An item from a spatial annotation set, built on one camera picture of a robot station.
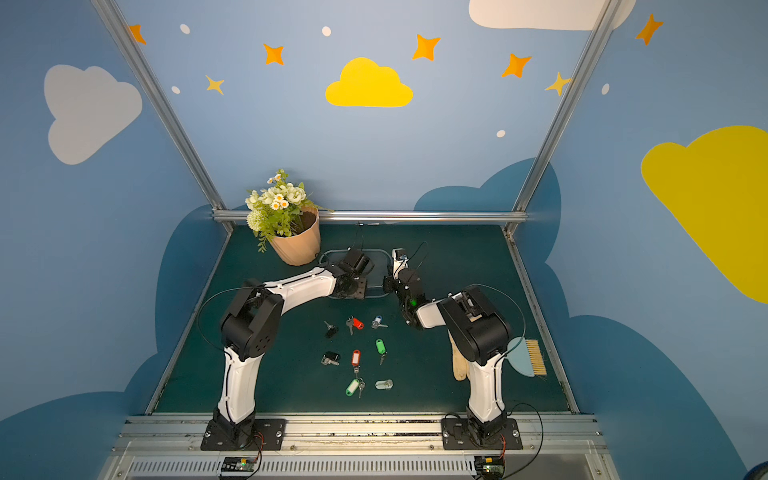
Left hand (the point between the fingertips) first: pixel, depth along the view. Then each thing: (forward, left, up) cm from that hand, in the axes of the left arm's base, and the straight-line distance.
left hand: (357, 283), depth 100 cm
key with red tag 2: (-25, -1, -3) cm, 25 cm away
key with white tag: (-32, -10, -3) cm, 33 cm away
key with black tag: (-16, +7, -3) cm, 17 cm away
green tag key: (-32, -2, -4) cm, 32 cm away
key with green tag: (-22, -9, -3) cm, 24 cm away
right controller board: (-50, -37, -5) cm, 62 cm away
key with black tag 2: (-25, +6, -4) cm, 26 cm away
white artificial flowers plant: (+4, +21, +29) cm, 36 cm away
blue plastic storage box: (+4, -6, -1) cm, 7 cm away
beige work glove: (-26, -33, -3) cm, 42 cm away
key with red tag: (-13, +1, -4) cm, 13 cm away
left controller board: (-51, +25, -4) cm, 57 cm away
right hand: (+5, -12, +6) cm, 14 cm away
